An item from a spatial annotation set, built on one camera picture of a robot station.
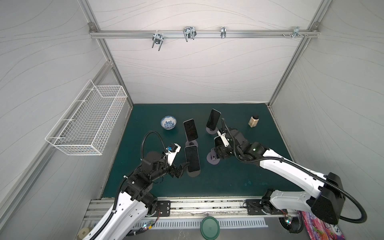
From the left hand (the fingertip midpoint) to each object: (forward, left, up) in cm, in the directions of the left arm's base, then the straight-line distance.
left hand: (184, 155), depth 73 cm
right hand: (+9, -20, -2) cm, 22 cm away
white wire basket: (+7, +46, +13) cm, 49 cm away
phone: (+19, -2, -4) cm, 19 cm away
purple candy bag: (-27, -62, -15) cm, 69 cm away
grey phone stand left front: (-3, -4, -17) cm, 18 cm away
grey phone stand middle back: (+18, -3, -18) cm, 25 cm away
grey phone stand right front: (+5, -15, -13) cm, 21 cm away
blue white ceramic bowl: (+34, +15, -16) cm, 41 cm away
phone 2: (+37, -18, -16) cm, 44 cm away
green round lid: (-28, -12, -7) cm, 32 cm away
